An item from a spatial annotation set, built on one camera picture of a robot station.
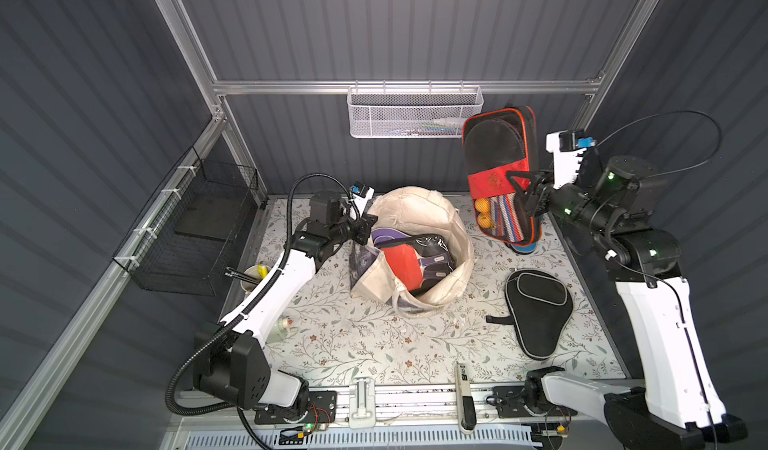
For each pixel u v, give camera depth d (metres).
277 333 0.80
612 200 0.41
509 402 0.73
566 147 0.46
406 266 0.89
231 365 0.41
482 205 0.66
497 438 0.70
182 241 0.74
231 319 0.43
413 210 0.83
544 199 0.50
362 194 0.68
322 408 0.73
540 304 0.87
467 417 0.68
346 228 0.68
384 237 0.93
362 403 0.72
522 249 1.00
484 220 0.68
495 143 0.56
